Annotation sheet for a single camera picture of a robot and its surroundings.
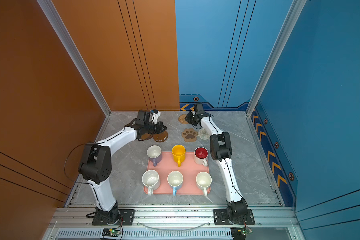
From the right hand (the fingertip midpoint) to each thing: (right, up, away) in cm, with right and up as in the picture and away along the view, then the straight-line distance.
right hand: (184, 118), depth 111 cm
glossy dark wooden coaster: (-17, -14, -9) cm, 23 cm away
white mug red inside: (+10, -24, -19) cm, 32 cm away
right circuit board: (+26, -56, -41) cm, 75 cm away
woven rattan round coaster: (-2, 0, +5) cm, 5 cm away
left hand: (-11, -6, -18) cm, 22 cm away
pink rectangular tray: (+2, -31, -24) cm, 39 cm away
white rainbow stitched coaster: (+14, -12, -5) cm, 19 cm away
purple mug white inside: (-19, -23, -18) cm, 35 cm away
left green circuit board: (-35, -57, -40) cm, 78 cm away
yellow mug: (-3, -23, -16) cm, 29 cm away
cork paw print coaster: (+4, -12, -6) cm, 14 cm away
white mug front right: (+11, -37, -27) cm, 47 cm away
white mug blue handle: (-5, -36, -27) cm, 45 cm away
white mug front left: (-19, -36, -27) cm, 49 cm away
